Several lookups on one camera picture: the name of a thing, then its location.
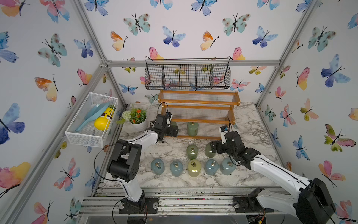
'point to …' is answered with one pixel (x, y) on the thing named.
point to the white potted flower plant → (134, 119)
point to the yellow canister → (194, 167)
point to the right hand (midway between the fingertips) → (218, 140)
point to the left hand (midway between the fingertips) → (173, 126)
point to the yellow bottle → (102, 122)
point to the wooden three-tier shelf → (199, 114)
